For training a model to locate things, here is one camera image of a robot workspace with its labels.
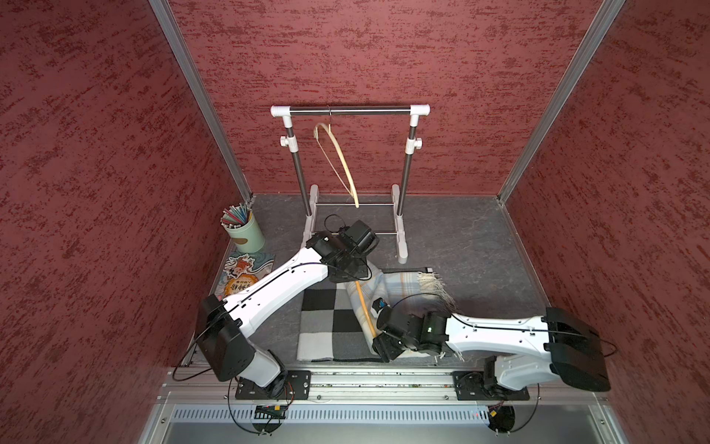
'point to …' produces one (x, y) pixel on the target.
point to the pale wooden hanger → (349, 187)
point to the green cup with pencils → (243, 227)
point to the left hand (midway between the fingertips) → (354, 278)
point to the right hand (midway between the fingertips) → (385, 348)
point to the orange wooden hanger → (365, 309)
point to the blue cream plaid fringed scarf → (413, 292)
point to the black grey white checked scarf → (329, 328)
